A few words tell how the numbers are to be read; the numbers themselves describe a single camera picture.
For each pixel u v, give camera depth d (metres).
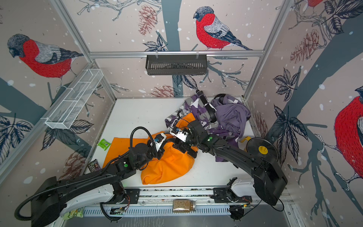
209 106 1.01
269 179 0.40
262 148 0.76
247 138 0.84
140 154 0.55
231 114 1.01
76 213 0.68
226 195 0.66
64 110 0.75
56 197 0.41
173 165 0.80
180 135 0.67
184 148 0.69
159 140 0.63
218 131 0.95
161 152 0.67
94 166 0.84
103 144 0.93
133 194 0.74
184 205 0.67
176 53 0.91
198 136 0.61
